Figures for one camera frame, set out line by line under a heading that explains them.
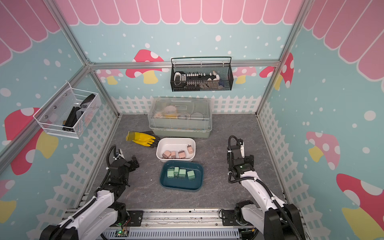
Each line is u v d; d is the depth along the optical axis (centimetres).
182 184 86
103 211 55
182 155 96
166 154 95
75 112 68
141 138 104
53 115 69
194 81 87
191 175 87
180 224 74
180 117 97
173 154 94
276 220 40
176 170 87
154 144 100
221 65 89
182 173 87
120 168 66
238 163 65
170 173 87
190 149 96
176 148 99
